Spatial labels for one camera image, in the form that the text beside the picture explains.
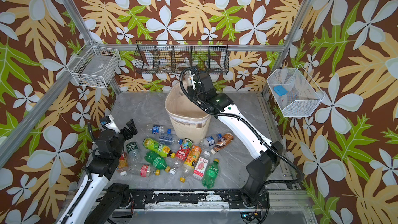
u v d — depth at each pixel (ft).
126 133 2.20
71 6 2.48
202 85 1.71
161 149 2.77
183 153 2.76
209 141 2.89
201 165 2.65
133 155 2.73
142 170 2.57
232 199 2.44
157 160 2.65
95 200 1.63
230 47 2.99
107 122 2.05
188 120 2.32
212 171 2.65
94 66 2.83
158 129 3.08
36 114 1.90
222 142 2.90
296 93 2.75
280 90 2.83
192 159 2.69
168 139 2.97
